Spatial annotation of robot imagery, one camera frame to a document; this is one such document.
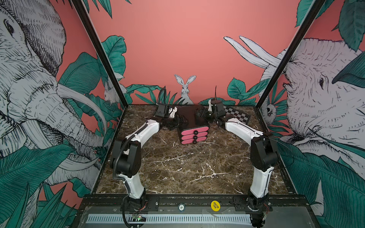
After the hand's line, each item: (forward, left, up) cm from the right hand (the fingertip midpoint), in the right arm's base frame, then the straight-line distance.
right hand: (196, 110), depth 92 cm
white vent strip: (-57, +42, -19) cm, 74 cm away
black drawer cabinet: (-2, +5, +1) cm, 6 cm away
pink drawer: (-14, +2, -3) cm, 15 cm away
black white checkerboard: (+9, -37, -17) cm, 42 cm away
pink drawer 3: (-14, +2, -15) cm, 21 cm away
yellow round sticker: (-51, -9, -19) cm, 55 cm away
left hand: (-8, +7, -2) cm, 10 cm away
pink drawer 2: (-14, +2, -9) cm, 17 cm away
